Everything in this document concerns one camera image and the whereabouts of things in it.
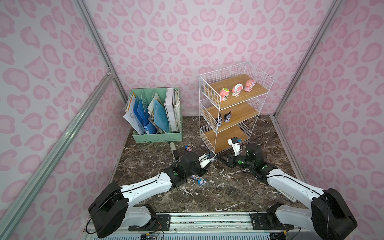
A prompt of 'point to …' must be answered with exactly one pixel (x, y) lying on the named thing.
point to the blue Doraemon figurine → (201, 182)
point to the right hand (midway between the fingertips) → (217, 158)
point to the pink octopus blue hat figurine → (189, 149)
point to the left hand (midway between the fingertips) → (209, 157)
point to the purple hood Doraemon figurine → (195, 177)
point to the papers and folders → (156, 118)
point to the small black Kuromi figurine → (219, 120)
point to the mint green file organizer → (145, 95)
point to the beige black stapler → (174, 152)
